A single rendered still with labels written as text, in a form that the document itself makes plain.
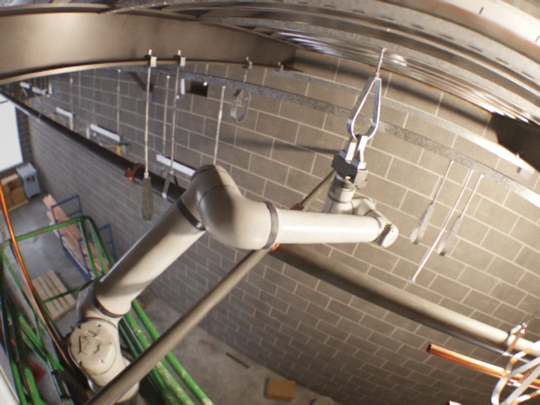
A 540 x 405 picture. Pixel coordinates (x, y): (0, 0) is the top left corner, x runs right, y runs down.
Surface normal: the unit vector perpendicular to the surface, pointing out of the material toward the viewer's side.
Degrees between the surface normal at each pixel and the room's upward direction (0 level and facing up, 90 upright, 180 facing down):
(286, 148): 90
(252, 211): 28
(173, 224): 60
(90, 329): 2
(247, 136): 90
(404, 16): 90
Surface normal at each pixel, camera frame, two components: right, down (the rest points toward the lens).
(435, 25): -0.47, 0.37
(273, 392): 0.18, -0.85
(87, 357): 0.24, -0.71
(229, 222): -0.04, -0.07
